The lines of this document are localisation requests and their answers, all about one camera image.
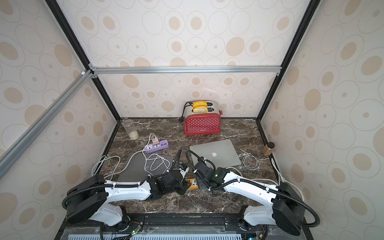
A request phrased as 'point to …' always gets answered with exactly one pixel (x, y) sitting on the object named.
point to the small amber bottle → (269, 148)
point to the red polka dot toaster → (203, 123)
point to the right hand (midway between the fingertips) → (202, 181)
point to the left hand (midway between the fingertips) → (192, 185)
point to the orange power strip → (194, 184)
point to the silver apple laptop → (222, 153)
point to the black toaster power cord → (181, 118)
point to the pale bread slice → (200, 109)
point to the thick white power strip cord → (278, 182)
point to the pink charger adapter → (155, 141)
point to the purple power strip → (162, 145)
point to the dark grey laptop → (137, 166)
